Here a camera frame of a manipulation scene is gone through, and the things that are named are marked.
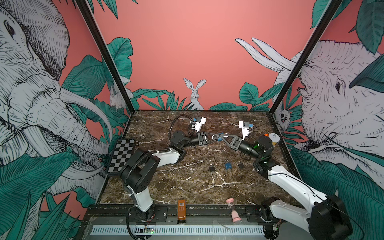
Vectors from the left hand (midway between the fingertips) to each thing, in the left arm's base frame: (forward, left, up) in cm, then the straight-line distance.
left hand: (219, 138), depth 68 cm
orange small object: (+19, -40, -27) cm, 52 cm away
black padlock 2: (0, -17, -31) cm, 35 cm away
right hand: (0, 0, 0) cm, 1 cm away
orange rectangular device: (-28, +19, -26) cm, 43 cm away
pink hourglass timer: (-28, -7, -28) cm, 40 cm away
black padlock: (-2, +1, -30) cm, 30 cm away
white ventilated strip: (-32, +28, -30) cm, 52 cm away
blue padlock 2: (-1, -9, -29) cm, 31 cm away
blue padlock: (+1, -1, -2) cm, 2 cm away
